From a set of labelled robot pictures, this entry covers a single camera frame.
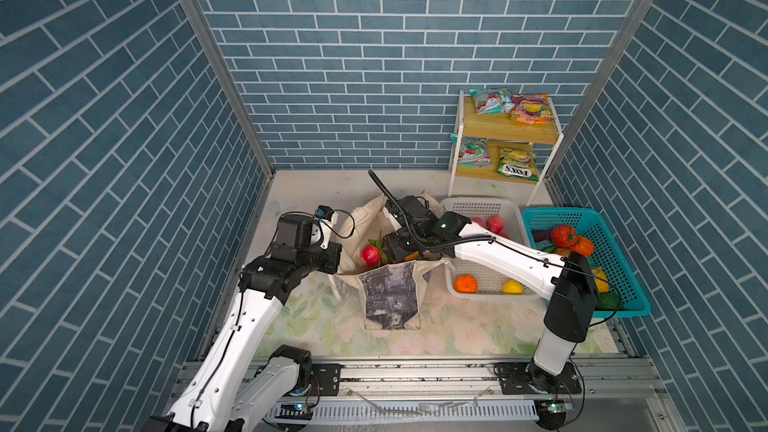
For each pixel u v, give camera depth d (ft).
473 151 3.34
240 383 1.40
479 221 3.33
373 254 2.79
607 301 2.70
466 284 2.77
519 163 3.24
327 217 2.13
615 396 2.51
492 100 2.91
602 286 2.89
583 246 3.07
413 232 1.96
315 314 2.77
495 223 3.25
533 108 2.92
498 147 3.50
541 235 3.19
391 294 2.41
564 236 3.07
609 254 2.92
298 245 1.83
